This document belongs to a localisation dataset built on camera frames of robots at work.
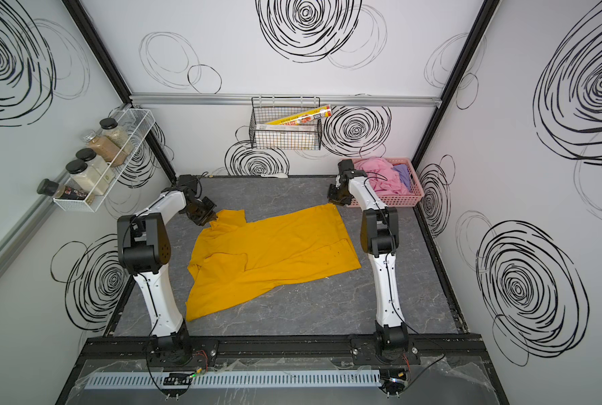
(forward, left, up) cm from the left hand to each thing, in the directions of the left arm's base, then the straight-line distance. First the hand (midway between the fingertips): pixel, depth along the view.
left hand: (216, 213), depth 102 cm
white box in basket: (+17, -37, +30) cm, 51 cm away
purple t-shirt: (+24, -82, +3) cm, 85 cm away
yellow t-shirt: (-19, -11, -3) cm, 22 cm away
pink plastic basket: (+8, -82, +3) cm, 82 cm away
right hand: (+10, -49, 0) cm, 50 cm away
